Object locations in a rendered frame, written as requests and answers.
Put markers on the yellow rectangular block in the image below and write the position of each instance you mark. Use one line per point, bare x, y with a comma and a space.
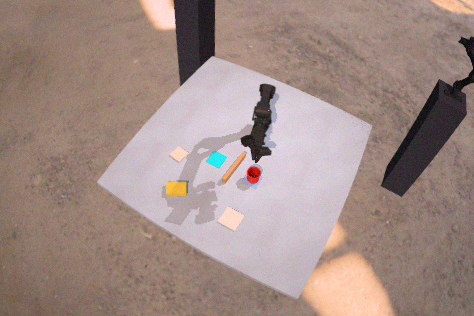
176, 189

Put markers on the red translucent cup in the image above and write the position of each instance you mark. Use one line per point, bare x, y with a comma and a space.
253, 171

